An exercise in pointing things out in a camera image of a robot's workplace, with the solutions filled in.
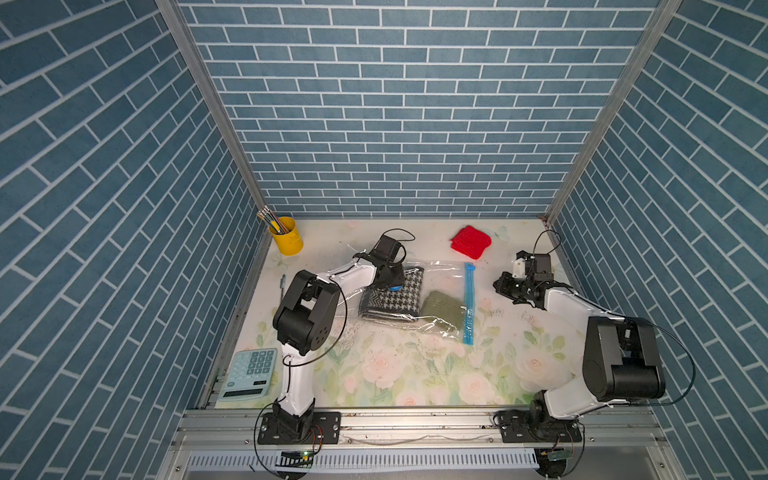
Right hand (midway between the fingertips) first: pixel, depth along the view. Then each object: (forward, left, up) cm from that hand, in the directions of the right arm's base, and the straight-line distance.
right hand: (497, 283), depth 95 cm
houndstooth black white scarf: (-9, +30, -2) cm, 31 cm away
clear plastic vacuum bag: (+6, +16, -7) cm, 18 cm away
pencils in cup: (+14, +77, +9) cm, 79 cm away
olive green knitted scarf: (-9, +17, -2) cm, 19 cm away
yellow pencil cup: (+11, +73, 0) cm, 73 cm away
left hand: (0, +29, -3) cm, 29 cm away
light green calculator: (-33, +70, -4) cm, 77 cm away
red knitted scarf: (+19, +6, -2) cm, 20 cm away
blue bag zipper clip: (+9, +7, -4) cm, 12 cm away
